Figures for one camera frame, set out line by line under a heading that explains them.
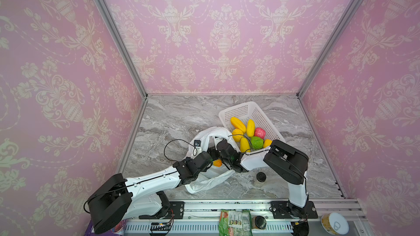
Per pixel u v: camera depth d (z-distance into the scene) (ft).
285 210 2.41
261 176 2.48
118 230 2.21
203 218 2.38
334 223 2.16
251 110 3.39
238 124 3.27
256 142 2.92
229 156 2.38
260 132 3.08
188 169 2.06
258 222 2.29
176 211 2.44
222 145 2.47
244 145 2.92
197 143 2.44
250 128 3.19
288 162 1.69
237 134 3.03
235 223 2.29
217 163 2.80
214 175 2.73
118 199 1.35
